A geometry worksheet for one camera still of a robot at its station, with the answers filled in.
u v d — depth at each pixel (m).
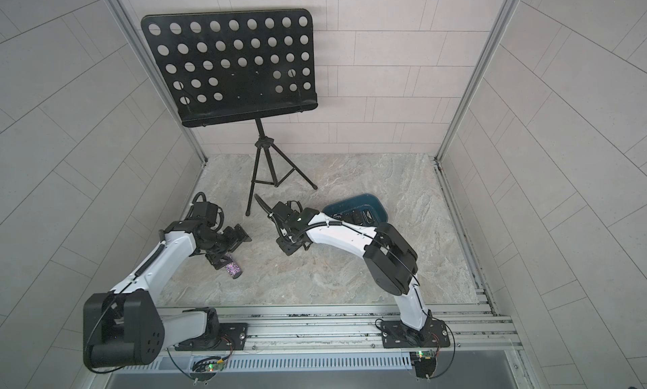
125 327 0.39
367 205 0.98
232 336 0.71
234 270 0.81
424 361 0.69
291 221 0.65
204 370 0.66
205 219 0.66
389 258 0.47
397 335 0.67
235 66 0.64
